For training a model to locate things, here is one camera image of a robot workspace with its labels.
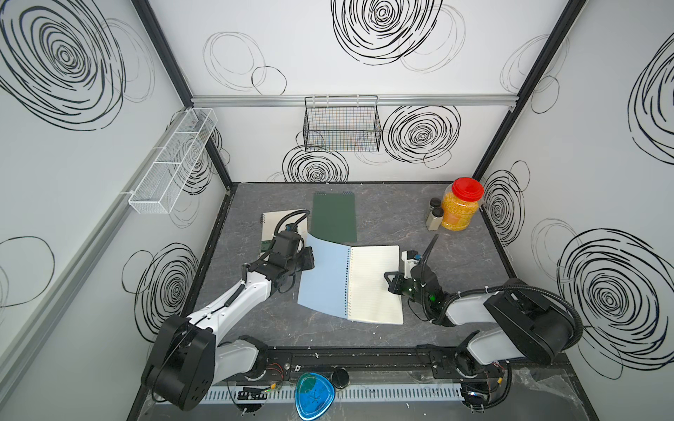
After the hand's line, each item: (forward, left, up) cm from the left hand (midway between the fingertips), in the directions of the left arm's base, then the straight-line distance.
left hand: (311, 253), depth 86 cm
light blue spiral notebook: (-6, -13, -8) cm, 16 cm away
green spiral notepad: (+24, -6, -10) cm, 27 cm away
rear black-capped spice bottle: (+24, -46, +1) cm, 52 cm away
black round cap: (-35, -10, +1) cm, 36 cm away
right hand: (-4, -25, -7) cm, 26 cm away
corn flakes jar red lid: (+20, -53, +6) cm, 57 cm away
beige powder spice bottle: (+18, -45, -2) cm, 49 cm away
